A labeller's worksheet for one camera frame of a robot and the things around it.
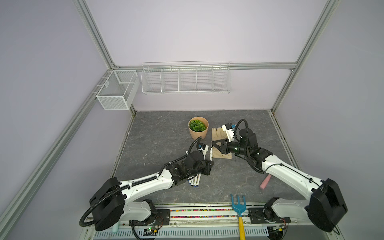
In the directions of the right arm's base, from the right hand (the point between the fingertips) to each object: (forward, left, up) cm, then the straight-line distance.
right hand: (212, 144), depth 76 cm
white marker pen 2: (-11, +7, -20) cm, 24 cm away
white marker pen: (-4, +1, -4) cm, 6 cm away
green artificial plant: (+20, +8, -9) cm, 23 cm away
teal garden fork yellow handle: (-26, -14, -21) cm, 36 cm away
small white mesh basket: (+40, +63, +4) cm, 74 cm away
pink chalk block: (-13, -29, -20) cm, 38 cm away
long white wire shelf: (+46, +16, +9) cm, 49 cm away
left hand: (-8, 0, -7) cm, 11 cm away
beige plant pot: (+15, +10, -13) cm, 22 cm away
